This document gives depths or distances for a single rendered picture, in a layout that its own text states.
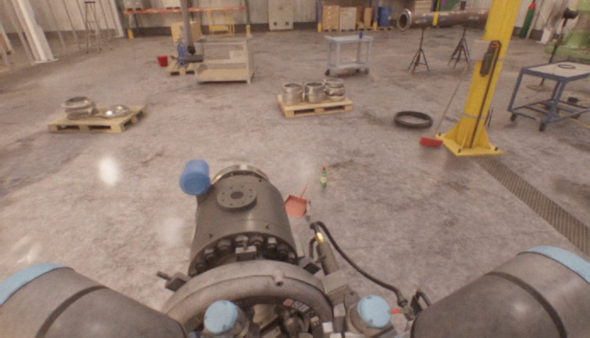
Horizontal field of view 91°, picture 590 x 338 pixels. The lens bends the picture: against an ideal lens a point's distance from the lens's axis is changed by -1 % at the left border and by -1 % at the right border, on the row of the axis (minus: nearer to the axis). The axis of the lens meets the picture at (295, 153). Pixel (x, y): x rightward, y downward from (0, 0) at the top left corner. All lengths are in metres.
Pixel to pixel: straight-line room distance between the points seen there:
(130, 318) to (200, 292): 0.78
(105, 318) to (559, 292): 0.56
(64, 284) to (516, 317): 0.57
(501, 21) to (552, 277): 3.72
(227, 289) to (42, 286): 0.75
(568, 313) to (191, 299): 1.06
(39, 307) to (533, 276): 0.63
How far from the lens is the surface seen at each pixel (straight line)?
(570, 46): 12.54
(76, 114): 5.95
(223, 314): 1.00
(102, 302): 0.48
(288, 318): 1.40
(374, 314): 1.00
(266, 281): 1.20
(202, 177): 1.71
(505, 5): 4.12
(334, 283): 1.37
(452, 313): 0.48
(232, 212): 1.59
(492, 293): 0.48
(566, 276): 0.55
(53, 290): 0.53
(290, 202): 3.05
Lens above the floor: 1.90
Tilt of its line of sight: 29 degrees down
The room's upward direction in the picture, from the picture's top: 1 degrees counter-clockwise
